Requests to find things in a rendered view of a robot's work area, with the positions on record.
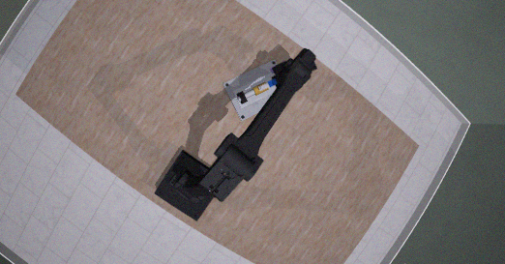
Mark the white flat mounting plate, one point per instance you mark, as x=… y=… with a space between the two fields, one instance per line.
x=245 y=79

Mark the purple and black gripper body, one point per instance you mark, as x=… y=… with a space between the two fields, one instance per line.
x=278 y=71

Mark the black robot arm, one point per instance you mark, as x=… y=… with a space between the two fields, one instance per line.
x=241 y=160

